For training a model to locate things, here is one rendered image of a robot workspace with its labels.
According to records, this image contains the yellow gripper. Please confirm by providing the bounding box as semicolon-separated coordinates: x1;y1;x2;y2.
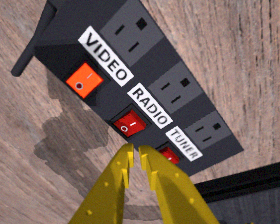
68;143;220;224

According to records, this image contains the black power strip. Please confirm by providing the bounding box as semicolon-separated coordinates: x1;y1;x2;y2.
11;0;244;177

